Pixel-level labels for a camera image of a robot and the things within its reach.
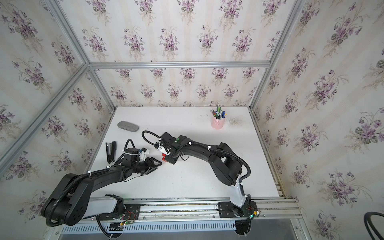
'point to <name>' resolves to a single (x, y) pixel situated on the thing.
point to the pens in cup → (219, 114)
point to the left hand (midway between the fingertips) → (160, 166)
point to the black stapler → (111, 149)
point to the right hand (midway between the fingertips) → (173, 156)
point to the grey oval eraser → (128, 126)
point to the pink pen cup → (217, 120)
